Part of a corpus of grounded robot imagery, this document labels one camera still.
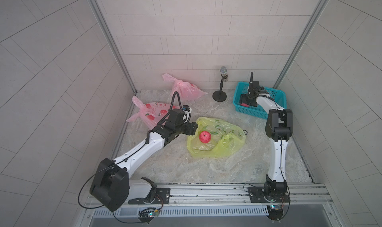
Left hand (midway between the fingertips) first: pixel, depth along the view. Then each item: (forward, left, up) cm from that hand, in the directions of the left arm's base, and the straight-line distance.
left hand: (195, 123), depth 82 cm
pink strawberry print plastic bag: (+9, +27, -4) cm, 29 cm away
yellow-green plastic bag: (-5, -18, -8) cm, 20 cm away
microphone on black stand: (+32, -19, -11) cm, 39 cm away
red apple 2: (-4, -6, -8) cm, 11 cm away
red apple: (+18, -33, -4) cm, 37 cm away
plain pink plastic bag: (+27, +6, -2) cm, 28 cm away
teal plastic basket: (+27, -60, -6) cm, 66 cm away
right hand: (+28, -37, -9) cm, 47 cm away
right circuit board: (-39, -38, -15) cm, 56 cm away
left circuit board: (-40, +21, -12) cm, 47 cm away
